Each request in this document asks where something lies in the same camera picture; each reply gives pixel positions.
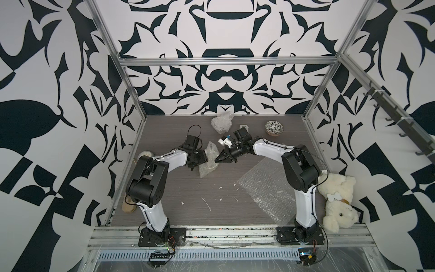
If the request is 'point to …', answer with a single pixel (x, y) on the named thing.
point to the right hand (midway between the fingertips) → (216, 158)
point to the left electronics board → (158, 259)
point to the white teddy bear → (338, 189)
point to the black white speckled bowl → (273, 127)
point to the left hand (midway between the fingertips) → (203, 157)
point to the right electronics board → (307, 255)
